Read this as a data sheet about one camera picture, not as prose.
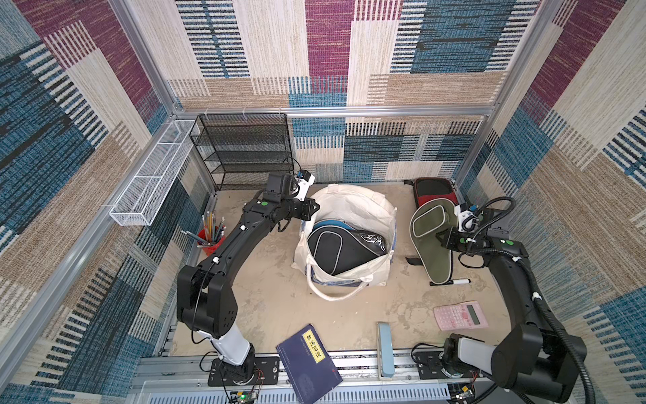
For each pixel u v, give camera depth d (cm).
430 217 87
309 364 75
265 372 73
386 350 73
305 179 74
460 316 82
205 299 44
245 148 108
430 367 73
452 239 72
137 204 70
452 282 89
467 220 72
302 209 73
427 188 115
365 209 85
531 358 41
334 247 85
